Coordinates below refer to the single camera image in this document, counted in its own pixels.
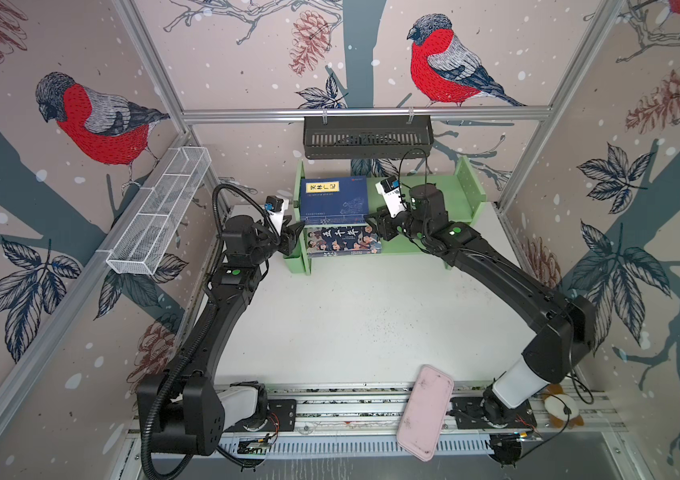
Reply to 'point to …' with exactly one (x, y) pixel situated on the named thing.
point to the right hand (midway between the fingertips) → (369, 215)
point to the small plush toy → (555, 407)
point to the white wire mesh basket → (141, 244)
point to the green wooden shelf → (465, 201)
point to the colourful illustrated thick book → (330, 241)
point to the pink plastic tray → (425, 414)
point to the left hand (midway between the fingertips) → (294, 218)
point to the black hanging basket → (332, 140)
